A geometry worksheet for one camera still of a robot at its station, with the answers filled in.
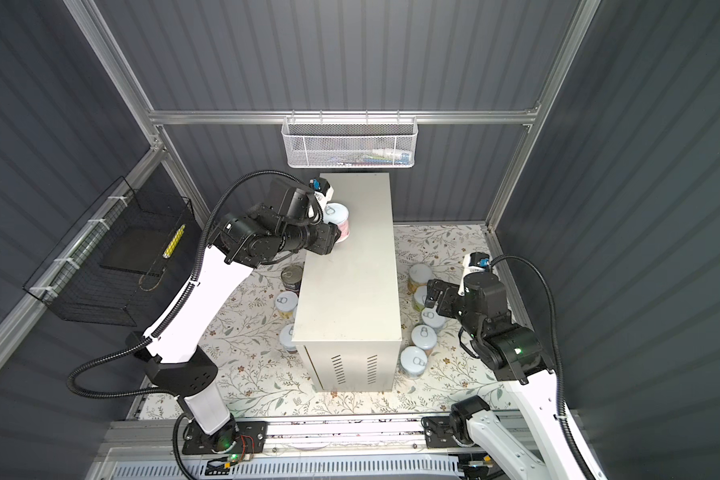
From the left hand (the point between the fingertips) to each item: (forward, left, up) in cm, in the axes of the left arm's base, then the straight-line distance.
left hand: (329, 227), depth 68 cm
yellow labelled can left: (+1, +16, -33) cm, 37 cm away
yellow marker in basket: (+3, +42, -10) cm, 43 cm away
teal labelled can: (-20, -21, -32) cm, 43 cm away
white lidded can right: (-8, -28, -32) cm, 44 cm away
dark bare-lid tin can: (+6, +14, -27) cm, 31 cm away
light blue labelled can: (-11, +15, -32) cm, 37 cm away
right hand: (-12, -27, -9) cm, 31 cm away
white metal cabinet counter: (-24, -3, -4) cm, 24 cm away
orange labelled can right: (-14, -25, -32) cm, 43 cm away
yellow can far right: (+8, -27, -31) cm, 42 cm away
